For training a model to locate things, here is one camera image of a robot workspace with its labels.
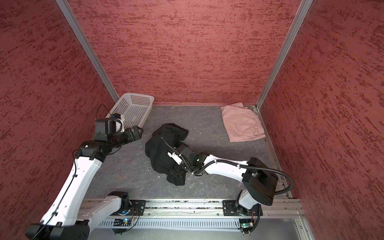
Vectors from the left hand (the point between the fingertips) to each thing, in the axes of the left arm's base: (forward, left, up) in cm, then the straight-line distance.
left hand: (136, 135), depth 74 cm
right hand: (-12, -20, -17) cm, 29 cm away
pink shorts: (+25, -65, -21) cm, 72 cm away
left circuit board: (-35, +3, -24) cm, 42 cm away
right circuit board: (-34, -56, -24) cm, 70 cm away
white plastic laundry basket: (+40, +20, -22) cm, 50 cm away
